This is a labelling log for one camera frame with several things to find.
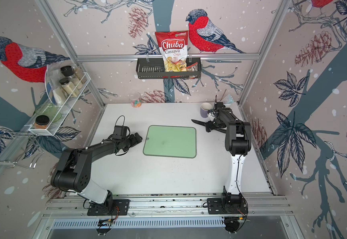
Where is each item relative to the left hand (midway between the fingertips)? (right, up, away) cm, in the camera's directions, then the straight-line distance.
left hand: (140, 137), depth 96 cm
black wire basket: (+9, +45, -1) cm, 46 cm away
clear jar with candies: (-9, +26, +23) cm, 35 cm away
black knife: (+44, +9, +14) cm, 47 cm away
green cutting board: (+21, -3, +1) cm, 21 cm away
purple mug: (+46, +21, +16) cm, 53 cm away
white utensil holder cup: (+60, +24, +3) cm, 65 cm away
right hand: (+50, +6, +10) cm, 52 cm away
